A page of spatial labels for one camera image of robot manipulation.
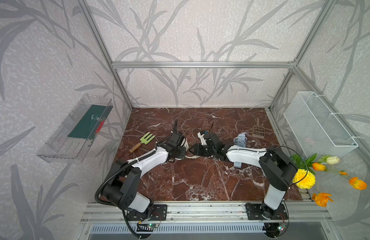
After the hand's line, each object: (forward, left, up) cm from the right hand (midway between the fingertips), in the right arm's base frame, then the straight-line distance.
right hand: (189, 150), depth 87 cm
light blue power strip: (-7, -28, -6) cm, 30 cm away
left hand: (0, +4, -4) cm, 6 cm away
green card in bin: (+1, +44, +26) cm, 51 cm away
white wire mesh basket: (-4, -57, +25) cm, 63 cm away
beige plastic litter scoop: (+19, -48, -8) cm, 52 cm away
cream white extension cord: (-3, +2, +11) cm, 11 cm away
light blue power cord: (+9, -33, -4) cm, 34 cm away
